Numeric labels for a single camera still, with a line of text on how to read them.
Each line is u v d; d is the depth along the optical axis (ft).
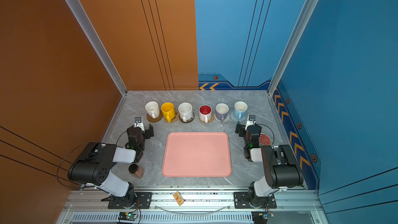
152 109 3.20
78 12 2.59
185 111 3.36
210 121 3.34
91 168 1.50
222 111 3.41
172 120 3.33
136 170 2.43
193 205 2.38
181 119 3.30
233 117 3.42
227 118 3.36
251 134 2.33
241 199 2.38
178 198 2.42
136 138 2.34
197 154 2.87
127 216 2.32
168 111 3.18
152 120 3.36
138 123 2.61
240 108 3.31
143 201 2.41
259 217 2.31
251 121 2.60
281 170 1.48
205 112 3.38
